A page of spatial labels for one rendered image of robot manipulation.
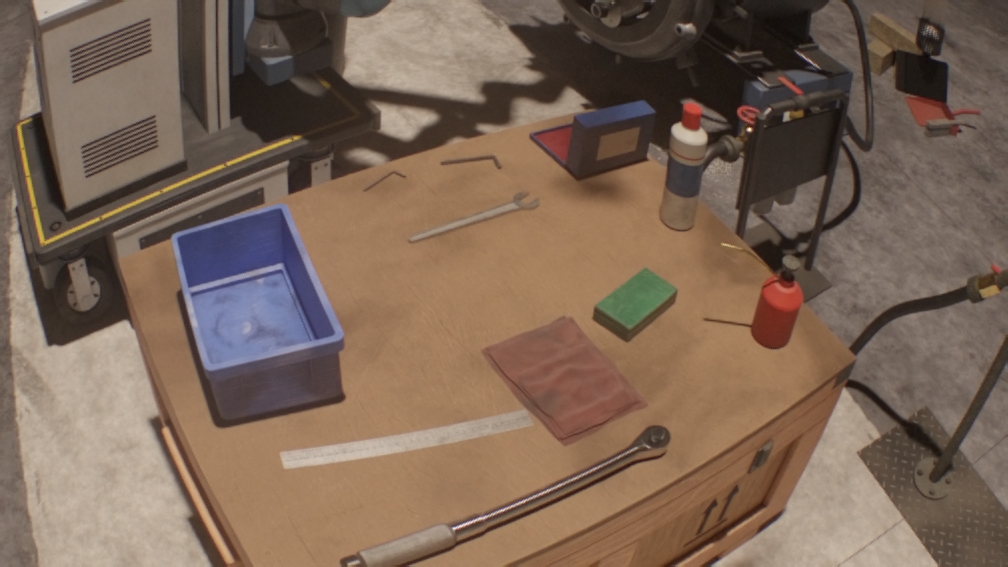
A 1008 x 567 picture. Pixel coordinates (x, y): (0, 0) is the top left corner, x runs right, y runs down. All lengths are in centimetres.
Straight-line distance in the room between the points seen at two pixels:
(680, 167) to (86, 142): 117
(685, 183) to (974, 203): 185
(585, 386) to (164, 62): 107
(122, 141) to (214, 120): 31
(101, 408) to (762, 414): 135
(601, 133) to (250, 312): 65
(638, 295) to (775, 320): 23
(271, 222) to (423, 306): 25
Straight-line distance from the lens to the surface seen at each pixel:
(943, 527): 202
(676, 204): 161
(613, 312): 142
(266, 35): 198
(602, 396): 132
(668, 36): 247
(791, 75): 288
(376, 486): 122
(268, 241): 147
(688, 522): 149
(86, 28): 182
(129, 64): 189
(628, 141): 173
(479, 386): 134
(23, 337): 227
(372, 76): 298
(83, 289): 213
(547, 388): 132
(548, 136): 181
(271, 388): 126
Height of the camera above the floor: 144
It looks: 40 degrees down
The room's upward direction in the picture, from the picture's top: 3 degrees clockwise
